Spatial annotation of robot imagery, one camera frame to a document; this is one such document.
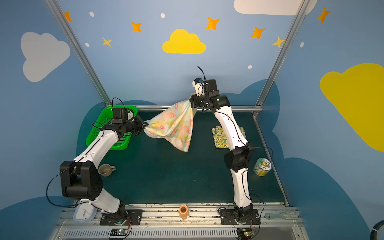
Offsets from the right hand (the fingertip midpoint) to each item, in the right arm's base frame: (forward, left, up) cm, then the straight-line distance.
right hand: (190, 98), depth 84 cm
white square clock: (-55, +50, -29) cm, 80 cm away
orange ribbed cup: (-54, 0, -21) cm, 58 cm away
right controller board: (-59, -30, -34) cm, 74 cm away
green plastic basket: (+6, +66, -27) cm, 71 cm away
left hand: (-10, +23, -11) cm, 28 cm away
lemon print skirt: (-5, -21, -32) cm, 38 cm away
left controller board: (-62, +31, -32) cm, 76 cm away
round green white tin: (-27, -43, -26) cm, 57 cm away
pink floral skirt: (-9, +9, -12) cm, 18 cm away
